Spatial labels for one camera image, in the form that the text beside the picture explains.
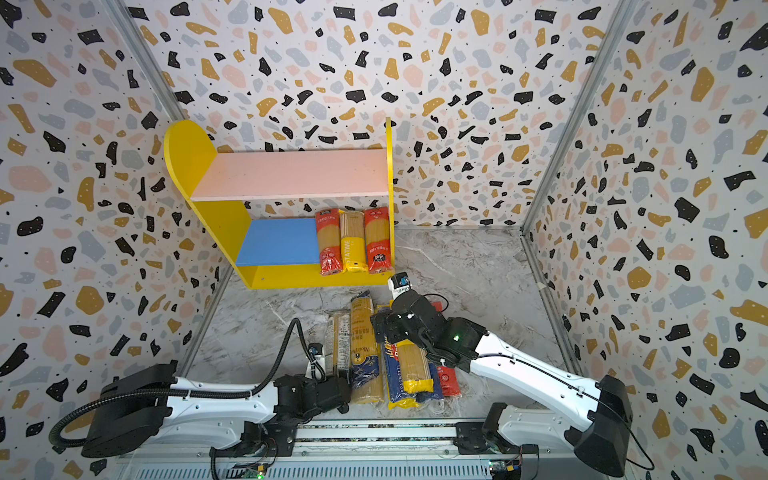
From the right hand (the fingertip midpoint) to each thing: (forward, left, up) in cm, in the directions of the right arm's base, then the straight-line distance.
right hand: (381, 309), depth 72 cm
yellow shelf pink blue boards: (+24, +36, -8) cm, 44 cm away
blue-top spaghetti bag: (-14, -14, -19) cm, 27 cm away
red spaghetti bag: (+29, +3, -7) cm, 30 cm away
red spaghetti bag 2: (+27, +19, -7) cm, 34 cm away
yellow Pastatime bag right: (-8, -8, -15) cm, 19 cm away
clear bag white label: (-1, +14, -21) cm, 25 cm away
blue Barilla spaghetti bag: (-12, -3, -18) cm, 22 cm away
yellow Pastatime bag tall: (+33, +12, -7) cm, 35 cm away
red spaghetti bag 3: (-10, -18, -22) cm, 30 cm away
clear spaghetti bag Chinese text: (-10, +4, -18) cm, 21 cm away
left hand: (-9, +13, -22) cm, 27 cm away
